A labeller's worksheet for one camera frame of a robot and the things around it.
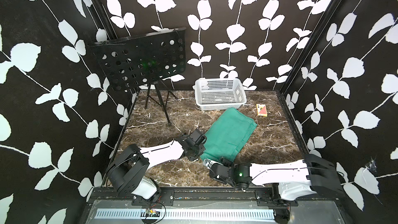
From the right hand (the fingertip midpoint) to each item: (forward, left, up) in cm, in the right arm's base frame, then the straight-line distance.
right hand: (215, 164), depth 79 cm
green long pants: (+21, -10, -4) cm, 24 cm away
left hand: (+10, +6, -2) cm, 11 cm away
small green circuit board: (-21, +30, -6) cm, 37 cm away
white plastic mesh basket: (+56, -5, -4) cm, 56 cm away
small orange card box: (+41, -35, -5) cm, 54 cm away
